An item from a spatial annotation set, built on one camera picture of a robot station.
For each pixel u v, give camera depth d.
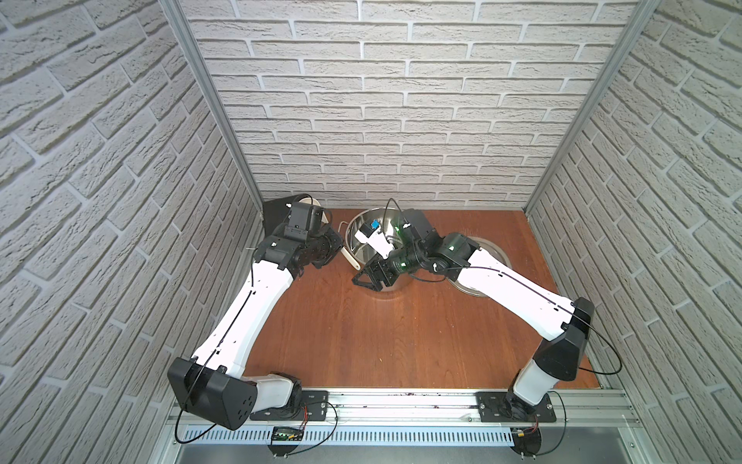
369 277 0.59
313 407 0.73
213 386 0.37
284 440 0.71
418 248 0.53
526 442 0.70
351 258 0.73
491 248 1.06
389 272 0.61
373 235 0.60
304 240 0.55
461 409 0.76
